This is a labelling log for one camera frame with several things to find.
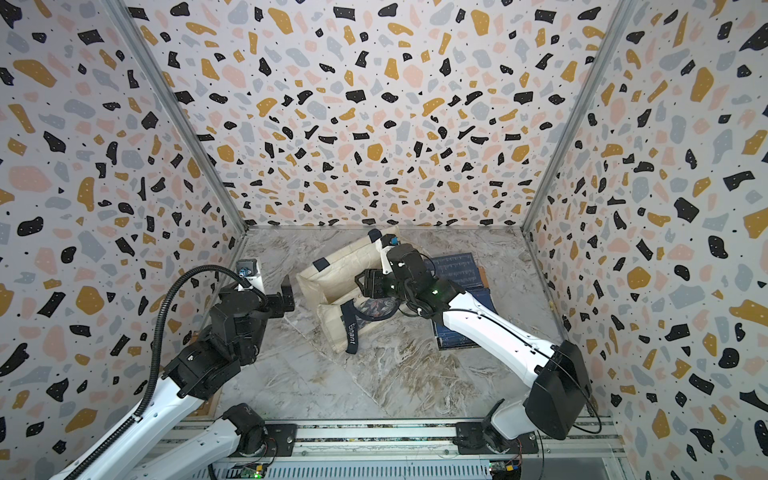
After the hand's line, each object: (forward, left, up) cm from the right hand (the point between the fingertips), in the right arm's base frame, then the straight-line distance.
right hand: (364, 278), depth 75 cm
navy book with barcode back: (+18, -28, -19) cm, 38 cm away
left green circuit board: (-38, +24, -26) cm, 52 cm away
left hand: (-4, +21, +5) cm, 22 cm away
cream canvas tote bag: (+4, +11, -8) cm, 14 cm away
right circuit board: (-35, -35, -28) cm, 57 cm away
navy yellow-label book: (-5, -23, -22) cm, 32 cm away
